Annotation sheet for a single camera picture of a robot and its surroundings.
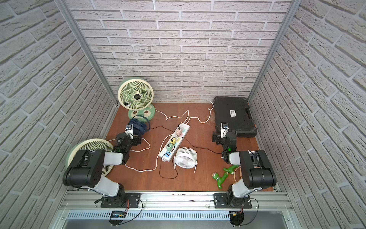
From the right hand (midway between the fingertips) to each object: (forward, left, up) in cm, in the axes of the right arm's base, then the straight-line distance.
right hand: (222, 131), depth 95 cm
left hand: (+3, +64, +1) cm, 64 cm away
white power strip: (+3, +27, -1) cm, 28 cm away
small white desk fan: (-18, +26, +2) cm, 31 cm away
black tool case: (+16, -14, +1) cm, 21 cm away
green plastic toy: (-30, +7, -5) cm, 31 cm away
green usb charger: (-11, +36, -1) cm, 38 cm away
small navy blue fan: (+4, +56, +4) cm, 56 cm away
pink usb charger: (+1, +30, +1) cm, 30 cm away
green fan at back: (+20, +56, +19) cm, 62 cm away
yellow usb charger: (-6, +33, +1) cm, 34 cm away
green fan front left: (-12, +76, +12) cm, 78 cm away
